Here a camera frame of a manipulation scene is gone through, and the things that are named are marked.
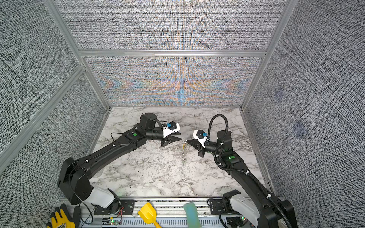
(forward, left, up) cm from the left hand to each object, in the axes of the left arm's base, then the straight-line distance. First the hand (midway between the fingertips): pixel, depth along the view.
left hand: (179, 135), depth 74 cm
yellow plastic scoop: (-31, +18, -23) cm, 42 cm away
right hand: (-2, -5, -1) cm, 5 cm away
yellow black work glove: (-31, +59, -22) cm, 70 cm away
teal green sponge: (-35, -5, -23) cm, 42 cm away
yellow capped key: (-4, -2, -4) cm, 6 cm away
